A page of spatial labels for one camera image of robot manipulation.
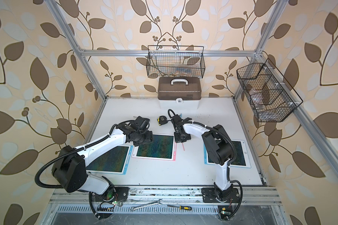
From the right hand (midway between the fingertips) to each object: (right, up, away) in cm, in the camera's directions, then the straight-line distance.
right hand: (181, 140), depth 96 cm
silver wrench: (-26, -30, -25) cm, 47 cm away
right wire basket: (+48, +30, -20) cm, 60 cm away
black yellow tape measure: (-14, +14, +6) cm, 20 cm away
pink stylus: (+1, -4, -3) cm, 5 cm away
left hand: (-20, +3, -11) cm, 23 cm away
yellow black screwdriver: (+3, -29, -26) cm, 39 cm away
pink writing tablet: (-12, -4, -5) cm, 13 cm away
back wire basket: (-4, +55, 0) cm, 55 cm away
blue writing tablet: (-41, -12, -9) cm, 44 cm away
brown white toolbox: (-1, +33, +1) cm, 33 cm away
